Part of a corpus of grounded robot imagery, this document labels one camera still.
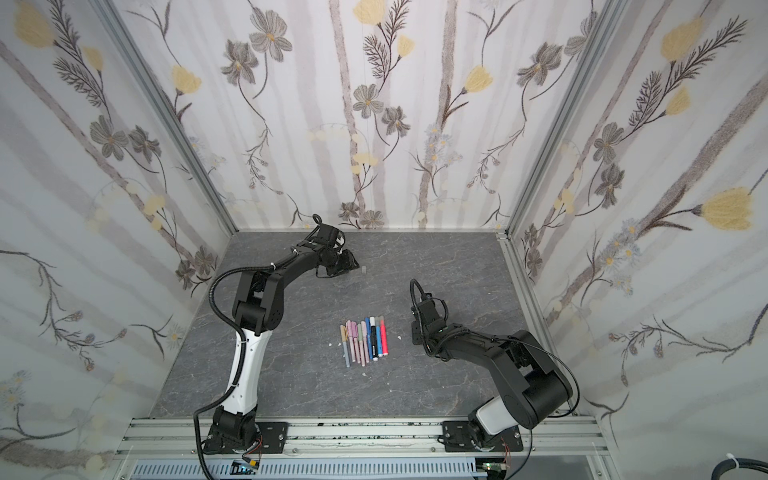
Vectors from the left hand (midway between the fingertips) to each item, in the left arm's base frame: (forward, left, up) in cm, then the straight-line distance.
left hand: (360, 261), depth 106 cm
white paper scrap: (-29, +8, -4) cm, 31 cm away
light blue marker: (-28, -7, -2) cm, 29 cm away
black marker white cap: (-29, -5, -3) cm, 29 cm away
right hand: (-24, -21, -2) cm, 32 cm away
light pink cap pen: (-28, -2, -3) cm, 28 cm away
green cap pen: (-25, 0, -3) cm, 25 cm away
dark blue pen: (-28, -4, -2) cm, 28 cm away
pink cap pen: (-25, +3, -3) cm, 25 cm away
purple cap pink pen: (-26, +1, -4) cm, 27 cm away
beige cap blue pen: (-27, +4, -2) cm, 28 cm away
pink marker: (-28, -8, -2) cm, 29 cm away
